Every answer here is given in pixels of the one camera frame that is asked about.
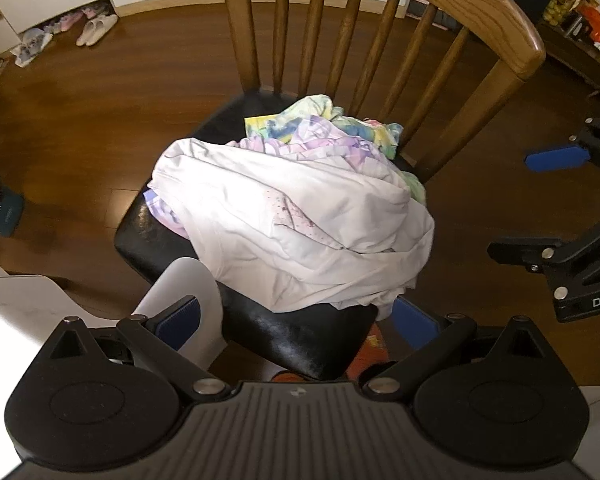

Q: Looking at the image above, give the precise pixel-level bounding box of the row of shoes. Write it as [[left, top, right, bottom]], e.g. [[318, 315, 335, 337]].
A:
[[12, 4, 120, 67]]

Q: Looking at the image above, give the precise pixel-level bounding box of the dark goods shelf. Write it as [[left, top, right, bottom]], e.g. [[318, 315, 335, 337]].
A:
[[536, 0, 600, 98]]

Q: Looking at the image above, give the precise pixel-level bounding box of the dark teal bag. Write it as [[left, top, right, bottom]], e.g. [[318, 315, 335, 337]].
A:
[[0, 185, 26, 237]]

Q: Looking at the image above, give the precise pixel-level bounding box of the white printed sweatshirt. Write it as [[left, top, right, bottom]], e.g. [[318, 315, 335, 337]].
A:
[[147, 136, 437, 314]]

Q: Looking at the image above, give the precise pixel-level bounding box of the pastel tie-dye garment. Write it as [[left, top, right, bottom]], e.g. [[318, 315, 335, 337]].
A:
[[145, 94, 427, 239]]

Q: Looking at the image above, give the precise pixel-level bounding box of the wooden spindle-back chair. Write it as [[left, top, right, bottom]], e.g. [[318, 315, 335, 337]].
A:
[[114, 0, 547, 382]]

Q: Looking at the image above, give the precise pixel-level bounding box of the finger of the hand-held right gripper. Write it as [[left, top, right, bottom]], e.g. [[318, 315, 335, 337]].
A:
[[524, 117, 600, 179], [487, 210, 600, 292]]

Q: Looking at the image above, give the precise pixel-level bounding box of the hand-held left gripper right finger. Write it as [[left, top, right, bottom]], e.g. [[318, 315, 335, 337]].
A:
[[361, 296, 549, 402]]

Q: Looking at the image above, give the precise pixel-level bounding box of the white table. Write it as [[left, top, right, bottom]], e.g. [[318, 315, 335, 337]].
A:
[[0, 274, 131, 480]]

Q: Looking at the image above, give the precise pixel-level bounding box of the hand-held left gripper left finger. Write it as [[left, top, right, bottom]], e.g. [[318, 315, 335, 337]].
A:
[[47, 296, 232, 405]]

